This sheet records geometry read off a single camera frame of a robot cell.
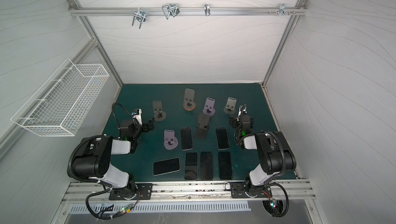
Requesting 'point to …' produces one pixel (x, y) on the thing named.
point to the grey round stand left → (159, 115)
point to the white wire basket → (58, 107)
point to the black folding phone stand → (202, 125)
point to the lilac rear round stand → (209, 107)
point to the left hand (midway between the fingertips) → (149, 115)
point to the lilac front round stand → (170, 141)
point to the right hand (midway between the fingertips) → (244, 112)
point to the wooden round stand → (189, 104)
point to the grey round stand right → (230, 106)
